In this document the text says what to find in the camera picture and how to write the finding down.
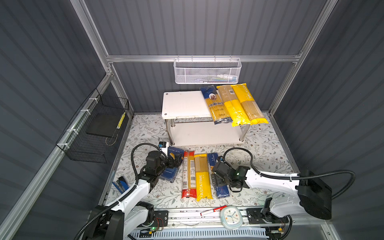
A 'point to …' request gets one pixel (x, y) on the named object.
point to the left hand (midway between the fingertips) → (174, 153)
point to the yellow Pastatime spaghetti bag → (203, 184)
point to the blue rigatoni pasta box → (169, 174)
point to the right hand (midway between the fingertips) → (219, 179)
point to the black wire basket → (88, 137)
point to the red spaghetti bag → (189, 175)
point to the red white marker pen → (213, 210)
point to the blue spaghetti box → (221, 191)
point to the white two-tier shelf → (189, 122)
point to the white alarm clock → (231, 217)
